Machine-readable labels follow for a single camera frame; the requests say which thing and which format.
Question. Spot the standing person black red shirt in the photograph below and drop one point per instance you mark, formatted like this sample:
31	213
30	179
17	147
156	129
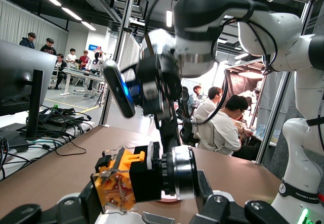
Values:
48	48

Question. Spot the black office chair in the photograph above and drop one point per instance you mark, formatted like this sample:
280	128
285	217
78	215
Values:
187	130

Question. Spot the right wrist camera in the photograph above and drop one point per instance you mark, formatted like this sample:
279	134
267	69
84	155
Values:
119	90

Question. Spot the standing person white shirt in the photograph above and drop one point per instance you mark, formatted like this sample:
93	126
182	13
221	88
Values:
71	58

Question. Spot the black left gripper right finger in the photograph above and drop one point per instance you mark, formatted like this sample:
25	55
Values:
203	188

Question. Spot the pink plate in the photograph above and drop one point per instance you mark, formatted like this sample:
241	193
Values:
167	199

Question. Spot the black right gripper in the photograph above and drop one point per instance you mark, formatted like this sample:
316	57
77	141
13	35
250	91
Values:
157	87

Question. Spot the white humanoid robot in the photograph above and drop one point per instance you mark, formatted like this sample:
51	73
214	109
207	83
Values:
95	64

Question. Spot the black power adapter stack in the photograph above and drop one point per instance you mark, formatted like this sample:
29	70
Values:
60	120

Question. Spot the blue wall sign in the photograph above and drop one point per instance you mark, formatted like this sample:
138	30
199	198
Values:
95	47

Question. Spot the seated person white shirt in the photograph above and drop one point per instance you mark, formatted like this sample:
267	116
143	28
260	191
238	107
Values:
225	130

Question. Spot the black curtain booth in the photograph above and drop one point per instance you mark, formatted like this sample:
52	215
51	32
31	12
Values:
235	82

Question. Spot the seated person blue shirt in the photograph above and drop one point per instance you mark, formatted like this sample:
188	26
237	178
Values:
196	92

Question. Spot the black flat device box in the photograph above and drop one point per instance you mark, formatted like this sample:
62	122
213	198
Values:
12	138

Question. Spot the orange push-button switch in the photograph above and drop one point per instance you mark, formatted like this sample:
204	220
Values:
144	181

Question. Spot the standing person dark jacket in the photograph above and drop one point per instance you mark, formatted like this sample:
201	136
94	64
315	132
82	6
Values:
27	42

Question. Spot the black computer monitor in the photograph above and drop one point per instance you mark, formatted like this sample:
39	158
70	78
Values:
15	69

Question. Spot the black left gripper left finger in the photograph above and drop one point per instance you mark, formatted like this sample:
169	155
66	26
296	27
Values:
83	203

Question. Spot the white lidded pink box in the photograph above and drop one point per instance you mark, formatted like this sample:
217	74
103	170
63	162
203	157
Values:
119	220

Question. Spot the seated person black clothes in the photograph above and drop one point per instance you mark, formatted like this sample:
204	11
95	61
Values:
60	67

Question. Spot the seated person light shirt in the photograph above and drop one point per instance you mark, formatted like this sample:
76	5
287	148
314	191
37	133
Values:
206	107

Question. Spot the white work table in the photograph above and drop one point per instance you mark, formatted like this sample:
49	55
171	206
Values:
81	73

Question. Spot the white ribbed partition panel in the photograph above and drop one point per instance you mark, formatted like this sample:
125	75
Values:
130	52

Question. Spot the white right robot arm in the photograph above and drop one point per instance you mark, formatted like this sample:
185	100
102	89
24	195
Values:
278	32

